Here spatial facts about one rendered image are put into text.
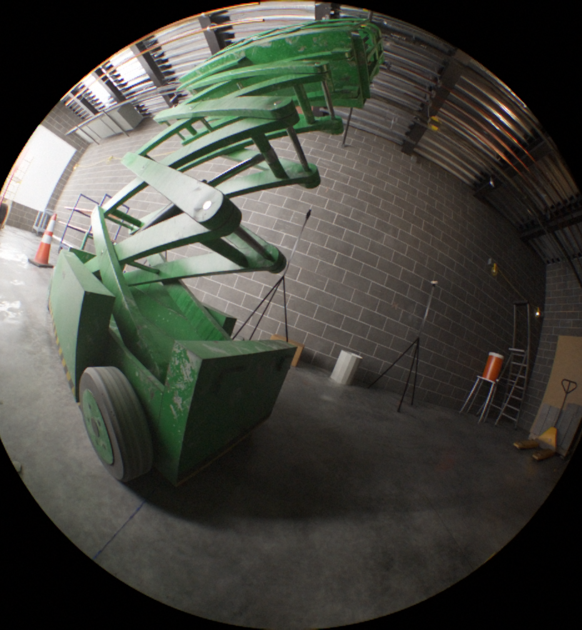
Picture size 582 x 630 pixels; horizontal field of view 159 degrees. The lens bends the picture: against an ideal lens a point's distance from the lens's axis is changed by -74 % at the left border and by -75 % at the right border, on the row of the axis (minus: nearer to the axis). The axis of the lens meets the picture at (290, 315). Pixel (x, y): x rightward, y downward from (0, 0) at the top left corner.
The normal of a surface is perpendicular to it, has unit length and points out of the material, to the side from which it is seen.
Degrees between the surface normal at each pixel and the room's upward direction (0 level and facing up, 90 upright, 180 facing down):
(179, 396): 90
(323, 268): 90
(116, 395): 26
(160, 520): 0
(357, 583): 0
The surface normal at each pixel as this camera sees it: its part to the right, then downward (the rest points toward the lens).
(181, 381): -0.30, -0.11
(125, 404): 0.76, -0.63
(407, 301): -0.05, 0.00
